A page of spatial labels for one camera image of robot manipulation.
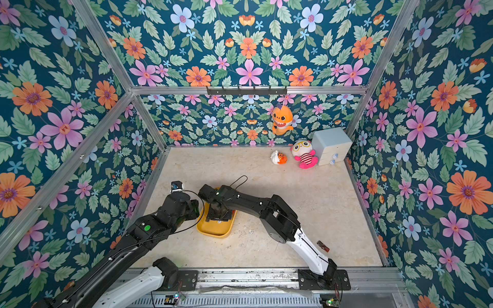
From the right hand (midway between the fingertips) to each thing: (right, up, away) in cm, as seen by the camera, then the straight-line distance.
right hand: (216, 218), depth 89 cm
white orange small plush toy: (+31, +29, +19) cm, 46 cm away
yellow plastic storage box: (+1, -3, -8) cm, 8 cm away
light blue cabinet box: (+59, +36, +12) cm, 70 cm away
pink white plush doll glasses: (+46, +33, +21) cm, 60 cm away
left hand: (-5, +10, -13) cm, 17 cm away
